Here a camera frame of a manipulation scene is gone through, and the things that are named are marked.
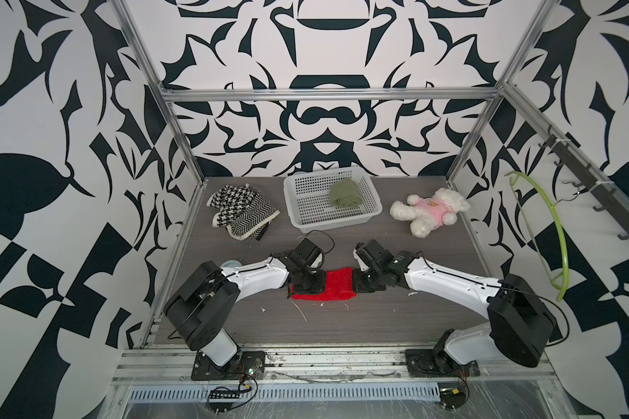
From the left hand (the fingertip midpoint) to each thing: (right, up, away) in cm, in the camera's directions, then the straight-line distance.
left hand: (325, 283), depth 87 cm
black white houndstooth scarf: (-29, +24, +7) cm, 38 cm away
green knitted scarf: (+8, +31, +16) cm, 35 cm away
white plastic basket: (-6, +29, +24) cm, 38 cm away
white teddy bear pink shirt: (+38, +23, +11) cm, 45 cm away
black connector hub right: (+34, -27, -15) cm, 46 cm away
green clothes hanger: (+57, +7, -22) cm, 62 cm away
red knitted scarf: (+4, 0, -2) cm, 5 cm away
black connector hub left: (-29, -27, -15) cm, 42 cm away
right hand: (+8, +1, -3) cm, 8 cm away
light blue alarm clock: (-31, +6, +3) cm, 32 cm away
